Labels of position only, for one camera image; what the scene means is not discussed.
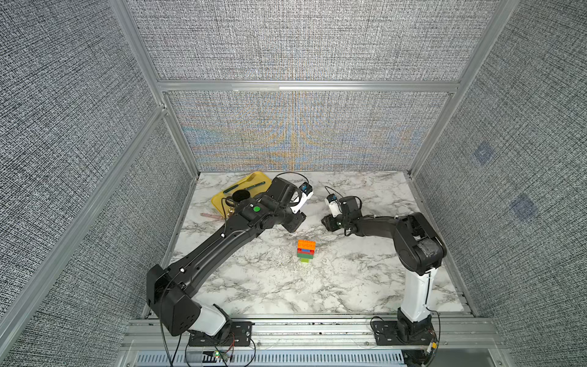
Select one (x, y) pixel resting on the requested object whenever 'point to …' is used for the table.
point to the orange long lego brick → (309, 245)
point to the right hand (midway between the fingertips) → (327, 212)
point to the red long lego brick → (306, 251)
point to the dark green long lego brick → (306, 256)
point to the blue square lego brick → (306, 250)
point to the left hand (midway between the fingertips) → (302, 211)
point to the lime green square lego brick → (305, 261)
